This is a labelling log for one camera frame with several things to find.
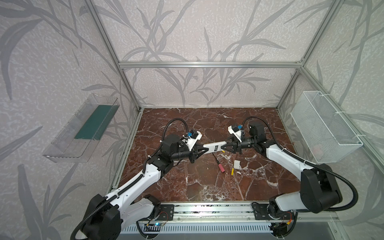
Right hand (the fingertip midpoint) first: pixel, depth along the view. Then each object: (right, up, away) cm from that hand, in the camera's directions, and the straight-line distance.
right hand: (223, 140), depth 79 cm
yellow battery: (+3, -9, +16) cm, 19 cm away
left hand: (-8, -2, -7) cm, 11 cm away
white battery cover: (+10, -16, +12) cm, 23 cm away
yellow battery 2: (+6, -19, +8) cm, 22 cm away
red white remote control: (-5, -3, -5) cm, 8 cm away
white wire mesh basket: (+42, +4, -16) cm, 45 cm away
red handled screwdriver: (0, -17, +10) cm, 19 cm away
